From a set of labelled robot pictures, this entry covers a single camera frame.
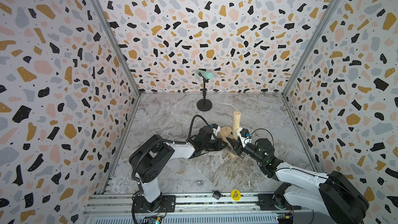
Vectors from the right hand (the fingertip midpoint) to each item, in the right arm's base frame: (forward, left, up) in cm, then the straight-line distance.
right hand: (232, 136), depth 79 cm
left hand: (0, 0, -9) cm, 9 cm away
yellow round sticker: (-23, -1, -17) cm, 29 cm away
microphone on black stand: (+35, +17, -15) cm, 42 cm away
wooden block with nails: (+12, +1, -14) cm, 18 cm away
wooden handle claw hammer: (-1, 0, +13) cm, 13 cm away
